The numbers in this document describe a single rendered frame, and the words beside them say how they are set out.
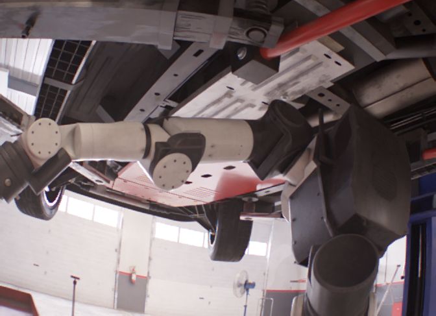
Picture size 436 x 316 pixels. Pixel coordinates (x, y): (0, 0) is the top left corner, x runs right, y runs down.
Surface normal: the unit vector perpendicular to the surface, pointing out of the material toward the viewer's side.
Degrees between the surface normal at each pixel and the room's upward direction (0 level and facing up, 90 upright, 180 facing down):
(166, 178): 130
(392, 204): 83
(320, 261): 62
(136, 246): 90
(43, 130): 101
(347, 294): 152
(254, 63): 180
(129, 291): 90
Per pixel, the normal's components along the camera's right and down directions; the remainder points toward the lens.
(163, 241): 0.53, -0.26
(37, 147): 0.59, -0.06
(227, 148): 0.53, 0.47
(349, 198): -0.89, -0.12
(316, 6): -0.10, 0.93
